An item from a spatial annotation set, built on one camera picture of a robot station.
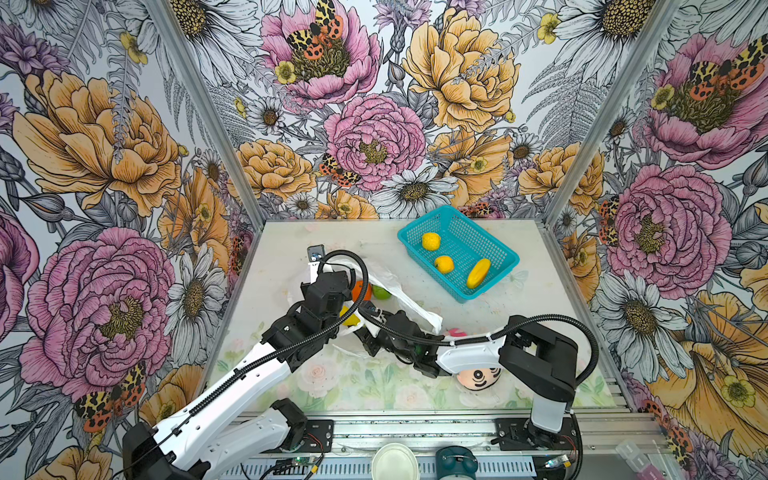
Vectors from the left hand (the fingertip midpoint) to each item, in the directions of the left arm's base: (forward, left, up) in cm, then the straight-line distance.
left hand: (330, 275), depth 74 cm
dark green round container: (-36, -28, -17) cm, 49 cm away
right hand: (-6, -5, -16) cm, 18 cm away
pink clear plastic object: (-37, -71, -24) cm, 84 cm away
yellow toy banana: (+16, -44, -22) cm, 52 cm away
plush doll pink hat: (-20, -36, -18) cm, 45 cm away
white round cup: (-35, -15, -26) cm, 46 cm away
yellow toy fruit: (+19, -33, -20) cm, 43 cm away
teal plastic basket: (+30, -43, -23) cm, 58 cm away
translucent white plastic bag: (-5, -17, -4) cm, 18 cm away
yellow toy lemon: (+29, -30, -21) cm, 47 cm away
